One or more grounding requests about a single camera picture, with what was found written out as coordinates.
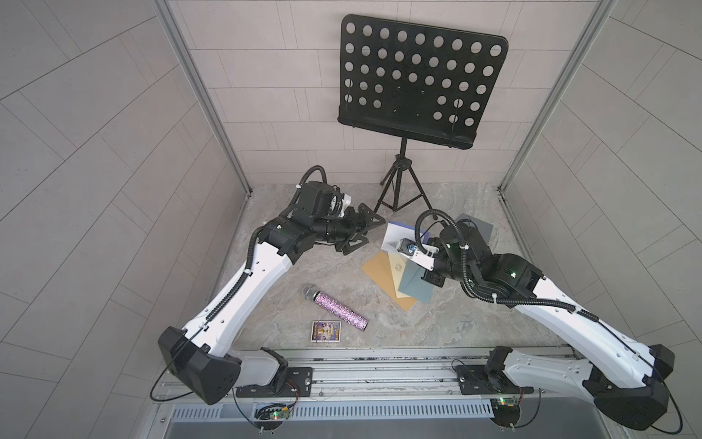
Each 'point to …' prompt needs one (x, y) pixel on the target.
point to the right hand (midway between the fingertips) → (412, 253)
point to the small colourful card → (326, 331)
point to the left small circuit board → (273, 413)
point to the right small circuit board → (505, 411)
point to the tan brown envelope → (380, 271)
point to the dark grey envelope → (484, 228)
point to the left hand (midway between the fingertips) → (382, 229)
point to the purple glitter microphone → (311, 292)
